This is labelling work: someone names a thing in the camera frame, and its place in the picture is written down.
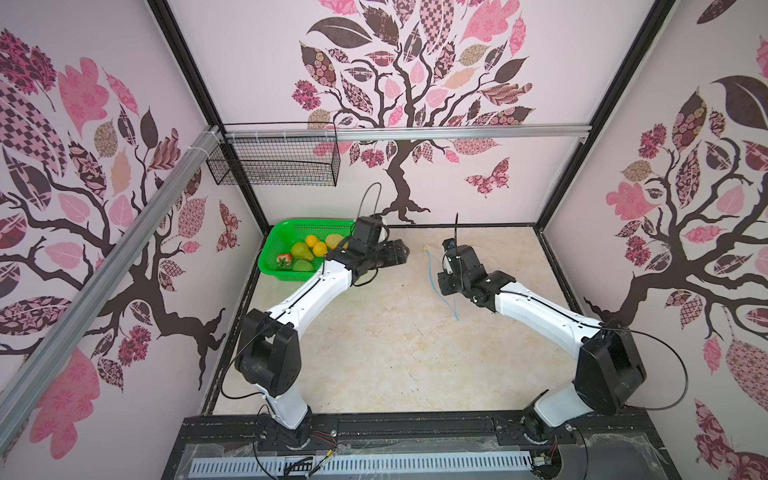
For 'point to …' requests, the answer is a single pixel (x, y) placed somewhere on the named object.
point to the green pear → (301, 250)
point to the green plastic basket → (280, 237)
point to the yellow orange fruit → (311, 240)
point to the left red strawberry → (284, 260)
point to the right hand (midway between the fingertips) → (447, 269)
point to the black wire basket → (275, 154)
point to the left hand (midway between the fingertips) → (399, 255)
